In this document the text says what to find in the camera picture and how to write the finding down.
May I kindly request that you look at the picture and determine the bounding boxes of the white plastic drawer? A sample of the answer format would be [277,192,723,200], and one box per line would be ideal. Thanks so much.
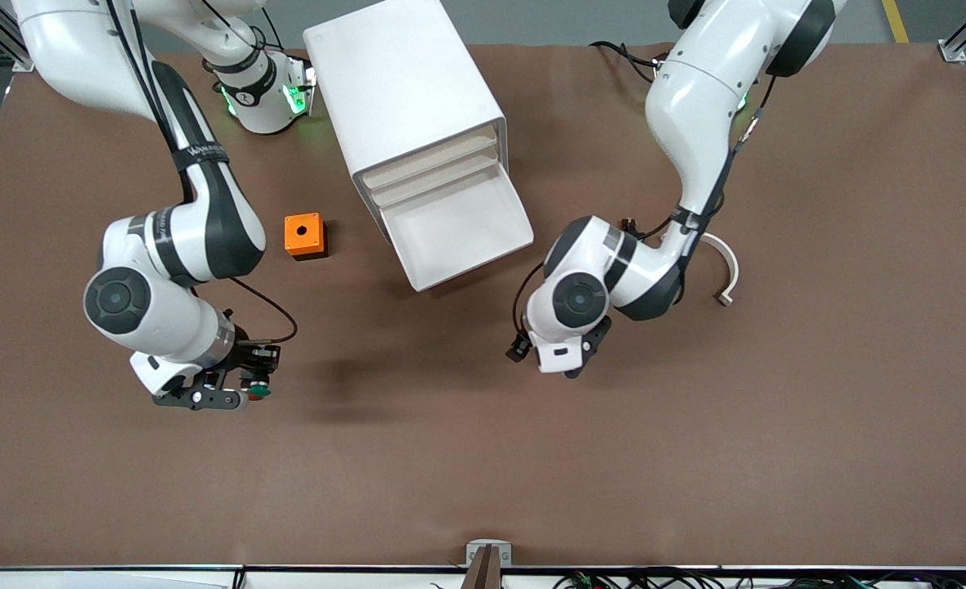
[380,165,535,294]
[368,150,501,208]
[362,131,500,191]

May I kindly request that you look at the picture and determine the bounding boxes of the white drawer cabinet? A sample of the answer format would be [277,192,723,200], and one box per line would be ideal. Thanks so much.
[303,0,510,246]

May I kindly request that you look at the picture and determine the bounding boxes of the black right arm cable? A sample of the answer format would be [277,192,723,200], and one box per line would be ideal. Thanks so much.
[227,277,299,345]

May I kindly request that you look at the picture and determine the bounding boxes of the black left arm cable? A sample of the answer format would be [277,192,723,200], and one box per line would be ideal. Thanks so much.
[505,260,550,363]

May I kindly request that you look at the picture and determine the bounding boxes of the orange button enclosure box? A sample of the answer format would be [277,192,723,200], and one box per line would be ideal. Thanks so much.
[284,213,329,261]

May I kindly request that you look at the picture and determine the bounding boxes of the white curved bracket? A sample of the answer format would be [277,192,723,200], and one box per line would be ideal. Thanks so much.
[699,232,740,308]

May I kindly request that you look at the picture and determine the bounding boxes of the gray camera mount bracket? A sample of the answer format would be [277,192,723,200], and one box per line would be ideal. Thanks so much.
[460,539,514,589]

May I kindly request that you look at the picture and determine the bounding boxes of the black arm base cable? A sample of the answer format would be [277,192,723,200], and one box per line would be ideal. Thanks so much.
[589,40,662,83]

